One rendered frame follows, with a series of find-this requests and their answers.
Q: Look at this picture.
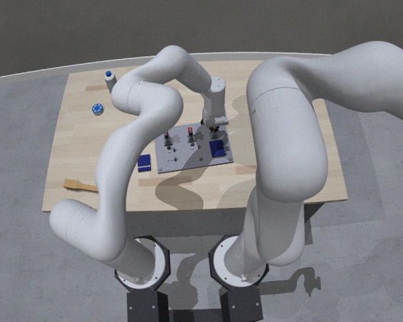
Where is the grey bottle with blue cap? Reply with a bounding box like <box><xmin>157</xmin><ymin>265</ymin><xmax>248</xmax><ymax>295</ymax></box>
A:
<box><xmin>104</xmin><ymin>71</ymin><xmax>117</xmax><ymax>94</ymax></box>

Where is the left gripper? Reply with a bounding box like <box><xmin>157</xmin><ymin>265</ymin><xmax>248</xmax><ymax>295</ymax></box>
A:
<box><xmin>200</xmin><ymin>106</ymin><xmax>226</xmax><ymax>132</ymax></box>

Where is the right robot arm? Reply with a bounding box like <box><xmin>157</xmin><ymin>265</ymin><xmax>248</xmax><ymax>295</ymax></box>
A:
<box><xmin>214</xmin><ymin>41</ymin><xmax>403</xmax><ymax>287</ymax></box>

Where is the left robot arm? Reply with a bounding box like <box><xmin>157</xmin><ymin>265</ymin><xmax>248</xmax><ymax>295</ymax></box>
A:
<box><xmin>49</xmin><ymin>46</ymin><xmax>229</xmax><ymax>289</ymax></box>

